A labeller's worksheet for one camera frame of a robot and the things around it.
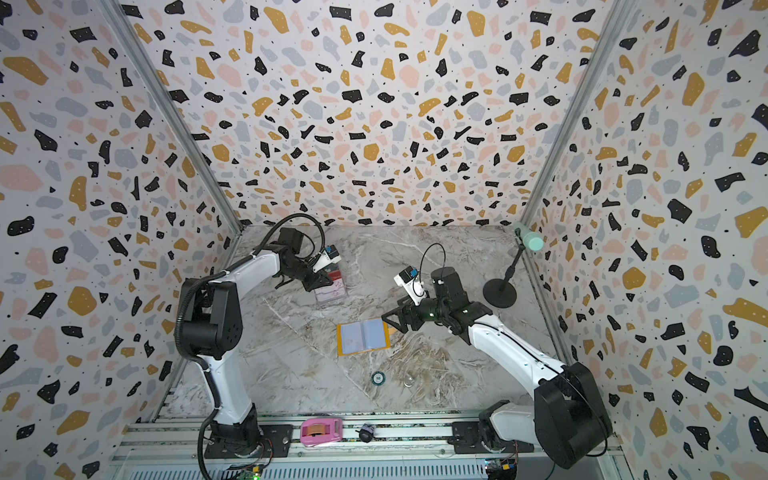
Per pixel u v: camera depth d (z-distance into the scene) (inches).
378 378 32.9
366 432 28.5
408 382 32.5
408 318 27.7
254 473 27.6
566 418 16.2
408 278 28.1
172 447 28.8
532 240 28.8
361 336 36.2
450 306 25.4
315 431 28.5
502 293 39.9
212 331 20.7
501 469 28.2
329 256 34.4
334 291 39.3
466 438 29.3
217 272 43.7
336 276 39.5
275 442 28.8
